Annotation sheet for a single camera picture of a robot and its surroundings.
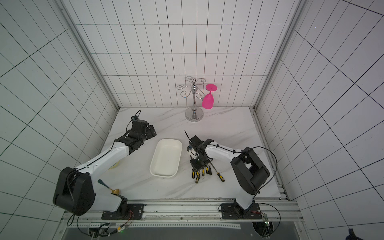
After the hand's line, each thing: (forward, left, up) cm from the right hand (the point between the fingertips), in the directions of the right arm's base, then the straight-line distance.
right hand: (192, 169), depth 87 cm
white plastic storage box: (+5, +16, +1) cm, 17 cm away
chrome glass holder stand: (+44, +2, 0) cm, 44 cm away
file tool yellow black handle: (-3, -1, 0) cm, 3 cm away
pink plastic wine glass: (+41, -8, +17) cm, 46 cm away
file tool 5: (-4, -17, 0) cm, 17 cm away
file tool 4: (0, -9, +1) cm, 9 cm away
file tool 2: (-6, -3, 0) cm, 7 cm away
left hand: (+15, +29, +13) cm, 35 cm away
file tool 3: (-2, -7, 0) cm, 7 cm away
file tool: (-4, -4, +1) cm, 6 cm away
